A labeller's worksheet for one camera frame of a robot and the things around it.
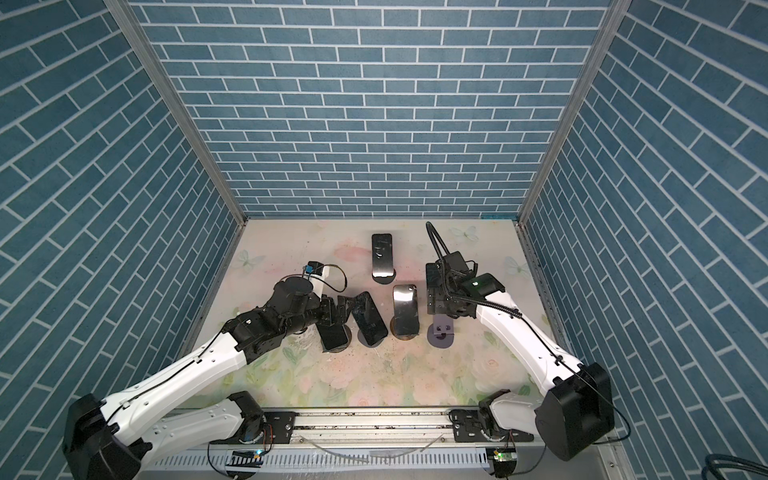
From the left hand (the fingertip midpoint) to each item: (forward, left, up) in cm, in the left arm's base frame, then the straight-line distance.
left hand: (344, 300), depth 77 cm
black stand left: (-3, -3, -18) cm, 19 cm away
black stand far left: (-6, +3, -16) cm, 18 cm away
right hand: (+2, -26, -4) cm, 26 cm away
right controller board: (-32, -41, -22) cm, 56 cm away
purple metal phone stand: (-4, -26, -13) cm, 30 cm away
